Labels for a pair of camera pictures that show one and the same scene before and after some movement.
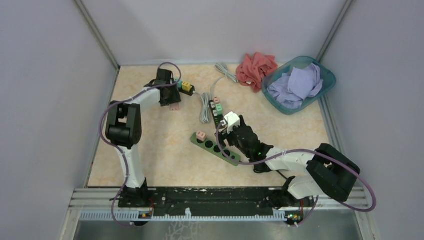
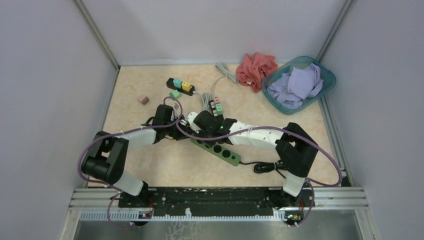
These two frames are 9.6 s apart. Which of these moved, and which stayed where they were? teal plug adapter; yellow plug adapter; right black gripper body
Moved: right black gripper body
Stayed: yellow plug adapter; teal plug adapter
